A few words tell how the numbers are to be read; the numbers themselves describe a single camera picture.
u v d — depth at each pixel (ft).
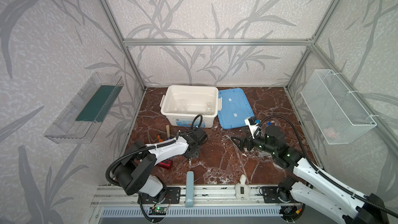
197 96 3.42
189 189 2.42
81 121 2.07
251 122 2.15
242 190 2.37
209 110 3.43
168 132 3.07
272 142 1.90
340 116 2.05
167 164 2.61
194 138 2.28
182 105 3.55
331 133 2.38
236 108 3.54
